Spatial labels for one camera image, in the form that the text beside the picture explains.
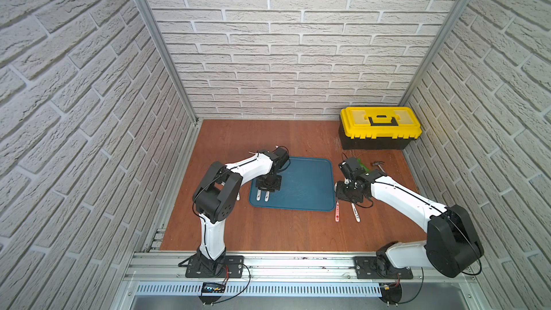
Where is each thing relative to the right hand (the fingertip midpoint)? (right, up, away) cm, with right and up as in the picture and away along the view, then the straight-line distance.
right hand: (343, 194), depth 87 cm
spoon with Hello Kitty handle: (-32, -1, +3) cm, 32 cm away
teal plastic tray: (-14, +2, +8) cm, 16 cm away
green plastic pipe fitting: (+14, +10, +13) cm, 21 cm away
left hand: (-33, +3, +7) cm, 33 cm away
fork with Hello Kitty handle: (-36, -1, +3) cm, 36 cm away
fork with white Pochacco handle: (+5, -7, 0) cm, 9 cm away
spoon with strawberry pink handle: (-2, -7, 0) cm, 8 cm away
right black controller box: (+11, -29, -17) cm, 35 cm away
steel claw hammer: (+21, +12, +13) cm, 27 cm away
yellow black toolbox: (+18, +28, +8) cm, 34 cm away
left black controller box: (-50, -29, -14) cm, 59 cm away
